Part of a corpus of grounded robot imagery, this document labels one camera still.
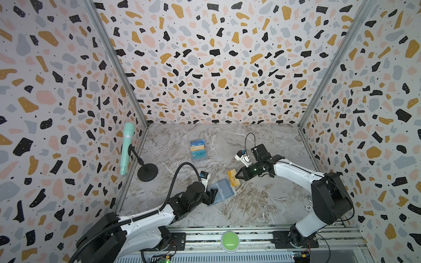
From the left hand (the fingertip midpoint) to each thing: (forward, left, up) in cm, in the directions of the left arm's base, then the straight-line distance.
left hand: (216, 186), depth 82 cm
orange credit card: (+3, -10, -2) cm, 10 cm away
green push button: (-23, -6, -7) cm, 25 cm away
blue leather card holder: (+2, -4, -9) cm, 10 cm away
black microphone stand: (+13, +40, -8) cm, 43 cm away
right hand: (+6, -10, +2) cm, 12 cm away
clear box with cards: (+27, +11, -5) cm, 30 cm away
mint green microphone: (+16, +39, +23) cm, 48 cm away
